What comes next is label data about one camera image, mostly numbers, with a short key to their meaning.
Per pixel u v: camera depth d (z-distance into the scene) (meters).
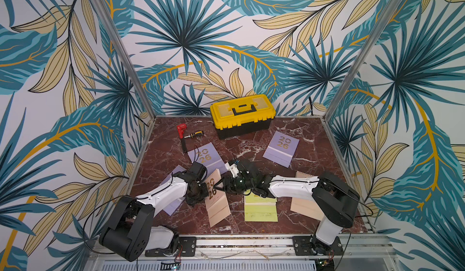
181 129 1.12
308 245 0.72
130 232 0.41
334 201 0.46
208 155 1.00
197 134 1.09
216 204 0.78
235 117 0.98
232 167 0.79
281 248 0.75
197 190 0.75
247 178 0.68
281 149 1.04
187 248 0.74
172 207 0.83
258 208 0.84
